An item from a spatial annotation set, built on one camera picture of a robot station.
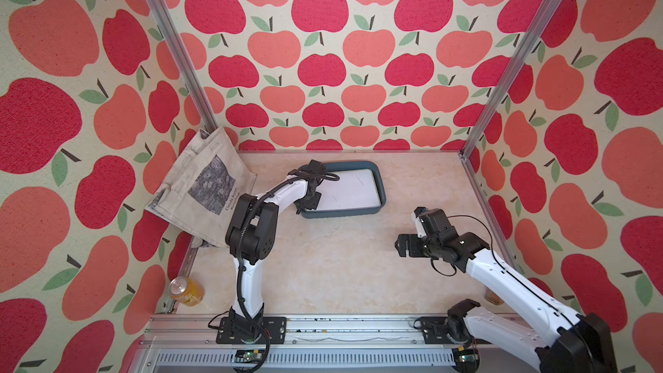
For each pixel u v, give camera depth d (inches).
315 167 31.7
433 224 24.8
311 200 35.5
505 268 19.7
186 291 28.3
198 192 33.5
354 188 41.1
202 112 41.3
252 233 21.2
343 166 44.2
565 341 15.2
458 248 22.2
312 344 28.6
